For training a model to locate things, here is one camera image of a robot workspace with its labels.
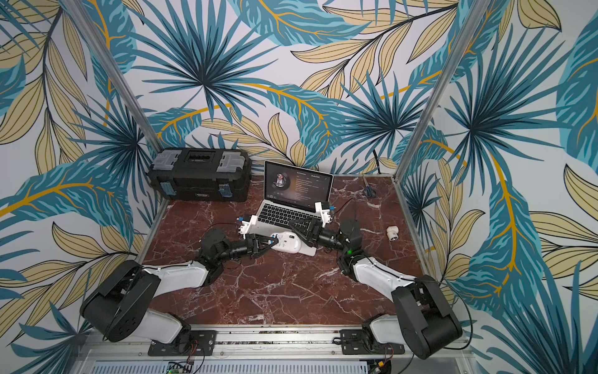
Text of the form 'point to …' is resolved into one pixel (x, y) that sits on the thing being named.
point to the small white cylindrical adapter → (392, 231)
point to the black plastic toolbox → (202, 174)
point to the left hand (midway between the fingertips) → (277, 246)
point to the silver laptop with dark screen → (291, 192)
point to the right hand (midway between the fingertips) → (290, 228)
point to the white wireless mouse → (288, 241)
